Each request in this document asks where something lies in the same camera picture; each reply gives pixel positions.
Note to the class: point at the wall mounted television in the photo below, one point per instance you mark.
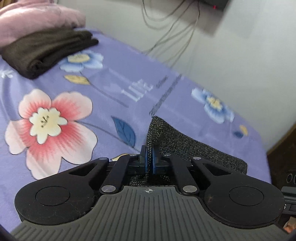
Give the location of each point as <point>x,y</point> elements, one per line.
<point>216,4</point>

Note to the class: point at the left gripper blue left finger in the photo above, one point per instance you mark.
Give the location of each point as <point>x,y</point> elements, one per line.
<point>123,170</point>

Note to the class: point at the dark wooden furniture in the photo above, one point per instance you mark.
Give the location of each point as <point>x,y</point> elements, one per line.
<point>281,159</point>

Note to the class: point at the folded dark brown garment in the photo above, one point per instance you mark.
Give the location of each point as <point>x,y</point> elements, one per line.
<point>34,54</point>

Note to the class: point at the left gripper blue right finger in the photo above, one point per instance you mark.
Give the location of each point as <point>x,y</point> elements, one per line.
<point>173,165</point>

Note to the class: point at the dark grey tweed pants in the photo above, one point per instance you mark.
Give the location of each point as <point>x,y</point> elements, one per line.
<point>170,140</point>

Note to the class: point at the purple floral bed sheet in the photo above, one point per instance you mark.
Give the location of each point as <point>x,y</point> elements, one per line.
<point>100,102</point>

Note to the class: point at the pink quilt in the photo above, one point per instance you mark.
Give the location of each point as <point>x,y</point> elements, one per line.
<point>25,17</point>

